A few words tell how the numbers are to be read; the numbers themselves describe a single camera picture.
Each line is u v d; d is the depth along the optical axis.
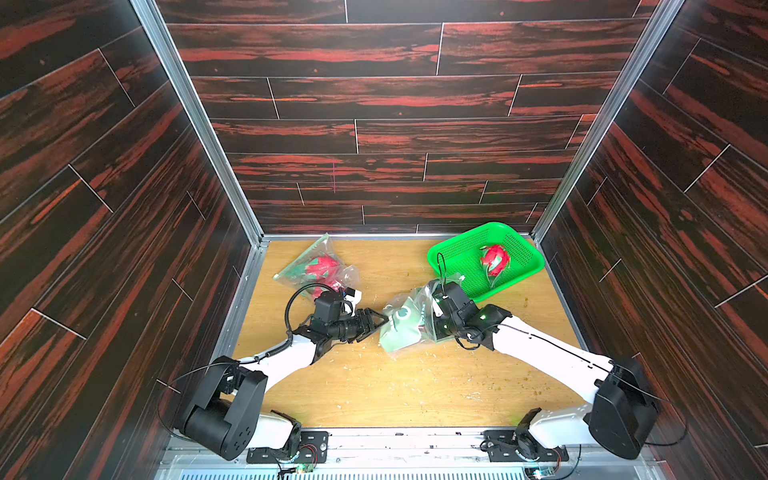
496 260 1.02
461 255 1.12
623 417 0.41
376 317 0.80
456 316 0.62
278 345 0.55
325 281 0.95
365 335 0.77
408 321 0.78
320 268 1.01
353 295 0.82
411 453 0.73
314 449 0.72
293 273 1.02
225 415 0.42
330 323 0.69
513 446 0.66
